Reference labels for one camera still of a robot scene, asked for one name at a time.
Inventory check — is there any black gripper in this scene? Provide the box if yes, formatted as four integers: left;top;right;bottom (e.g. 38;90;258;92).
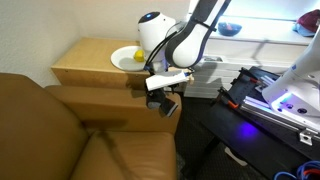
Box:
146;89;178;117

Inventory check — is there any wooden trash can cabinet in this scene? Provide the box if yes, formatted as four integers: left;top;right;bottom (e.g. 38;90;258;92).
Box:
51;37;149;90

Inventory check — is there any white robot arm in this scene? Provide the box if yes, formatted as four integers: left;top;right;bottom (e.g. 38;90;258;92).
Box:
138;0;320;131

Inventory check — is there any yellow lemon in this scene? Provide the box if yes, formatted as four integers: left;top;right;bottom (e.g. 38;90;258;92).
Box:
133;50;144;62

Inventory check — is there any white round plate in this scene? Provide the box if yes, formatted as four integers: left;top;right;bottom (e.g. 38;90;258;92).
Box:
110;46;146;71

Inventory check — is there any dark blue bowl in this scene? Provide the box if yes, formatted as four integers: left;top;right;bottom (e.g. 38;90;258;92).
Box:
218;22;242;36

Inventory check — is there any brown leather armchair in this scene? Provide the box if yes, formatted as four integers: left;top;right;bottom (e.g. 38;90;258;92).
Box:
0;73;180;180

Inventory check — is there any maroon baseball cap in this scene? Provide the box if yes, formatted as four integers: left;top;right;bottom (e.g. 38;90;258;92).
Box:
292;9;320;37

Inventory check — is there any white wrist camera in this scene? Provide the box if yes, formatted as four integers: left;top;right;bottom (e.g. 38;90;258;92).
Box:
146;70;188;91

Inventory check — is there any white wall heater unit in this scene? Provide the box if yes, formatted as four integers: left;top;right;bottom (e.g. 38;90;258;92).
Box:
184;55;291;98

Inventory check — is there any blue cable bundle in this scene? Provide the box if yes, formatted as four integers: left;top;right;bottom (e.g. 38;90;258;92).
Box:
273;160;320;180

